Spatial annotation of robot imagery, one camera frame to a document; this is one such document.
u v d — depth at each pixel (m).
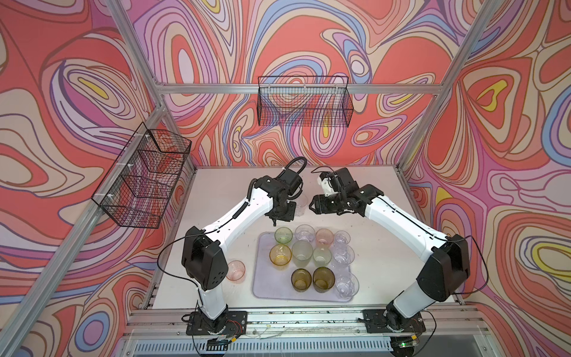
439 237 0.45
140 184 0.78
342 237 0.88
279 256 0.86
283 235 0.90
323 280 0.81
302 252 0.84
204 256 0.44
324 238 0.91
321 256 0.88
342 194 0.62
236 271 0.84
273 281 0.83
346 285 0.81
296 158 0.68
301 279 0.81
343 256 0.87
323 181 0.75
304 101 0.96
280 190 0.56
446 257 0.43
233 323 0.73
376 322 0.73
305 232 0.91
